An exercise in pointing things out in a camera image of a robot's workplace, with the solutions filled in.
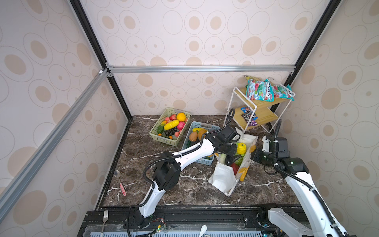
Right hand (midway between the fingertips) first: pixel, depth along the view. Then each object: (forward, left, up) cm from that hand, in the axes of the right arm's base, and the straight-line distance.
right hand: (252, 152), depth 77 cm
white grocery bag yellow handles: (-9, +14, 0) cm, 17 cm away
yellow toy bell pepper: (+6, +3, -5) cm, 8 cm away
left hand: (+3, +5, -2) cm, 7 cm away
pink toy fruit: (+31, +40, -13) cm, 52 cm away
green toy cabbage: (0, +5, -11) cm, 12 cm away
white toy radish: (+1, +14, -7) cm, 16 cm away
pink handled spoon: (-3, +77, -17) cm, 79 cm away
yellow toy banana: (+30, +49, -12) cm, 58 cm away
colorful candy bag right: (+30, -21, +16) cm, 40 cm away
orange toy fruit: (+38, +40, -11) cm, 56 cm away
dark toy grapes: (+27, +47, -14) cm, 56 cm away
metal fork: (-26, +76, -17) cm, 82 cm away
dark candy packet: (+28, -4, -2) cm, 29 cm away
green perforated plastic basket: (+44, +52, -15) cm, 70 cm away
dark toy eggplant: (-1, +11, -4) cm, 12 cm away
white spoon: (-32, +27, -18) cm, 45 cm away
